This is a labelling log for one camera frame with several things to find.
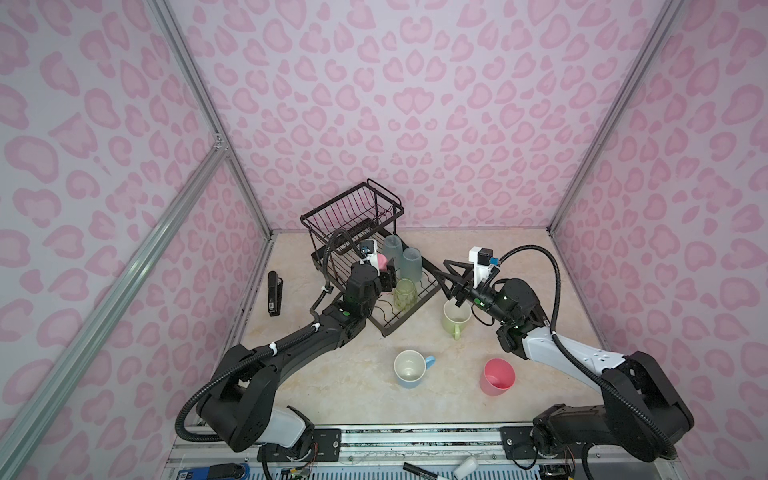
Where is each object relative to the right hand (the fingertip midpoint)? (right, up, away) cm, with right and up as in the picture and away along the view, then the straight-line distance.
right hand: (441, 267), depth 74 cm
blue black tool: (-51, -45, -7) cm, 69 cm away
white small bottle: (+5, -45, -6) cm, 46 cm away
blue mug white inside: (-7, -28, +9) cm, 30 cm away
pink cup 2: (-15, +1, +4) cm, 16 cm away
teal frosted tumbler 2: (-6, 0, +26) cm, 27 cm away
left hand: (-14, +3, +8) cm, 17 cm away
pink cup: (+17, -31, +9) cm, 36 cm away
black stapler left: (-51, -10, +25) cm, 58 cm away
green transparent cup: (-8, -9, +18) cm, 22 cm away
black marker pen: (-6, -47, -5) cm, 47 cm away
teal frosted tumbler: (-12, +5, +27) cm, 30 cm away
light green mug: (+7, -16, +20) cm, 26 cm away
